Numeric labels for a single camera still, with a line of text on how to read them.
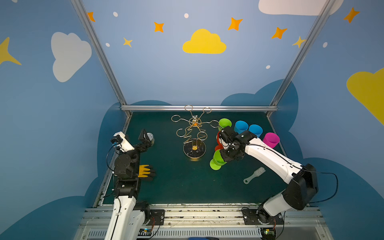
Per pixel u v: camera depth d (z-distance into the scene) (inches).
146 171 34.8
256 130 36.5
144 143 24.7
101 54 33.3
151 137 39.4
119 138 22.2
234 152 26.2
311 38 31.5
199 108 33.4
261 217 26.1
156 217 29.2
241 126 37.2
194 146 38.8
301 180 16.4
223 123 38.8
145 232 28.5
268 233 28.9
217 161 30.7
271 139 34.1
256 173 34.8
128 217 19.1
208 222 28.9
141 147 24.3
